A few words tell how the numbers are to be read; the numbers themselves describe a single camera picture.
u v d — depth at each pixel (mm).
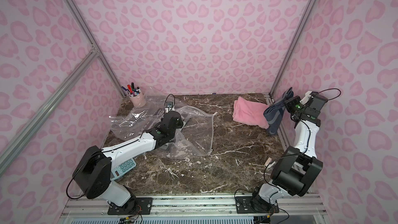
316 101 597
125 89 1036
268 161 851
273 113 788
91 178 434
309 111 609
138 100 1072
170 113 666
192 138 970
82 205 753
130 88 1034
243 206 724
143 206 734
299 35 859
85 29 838
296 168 457
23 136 543
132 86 1060
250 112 1038
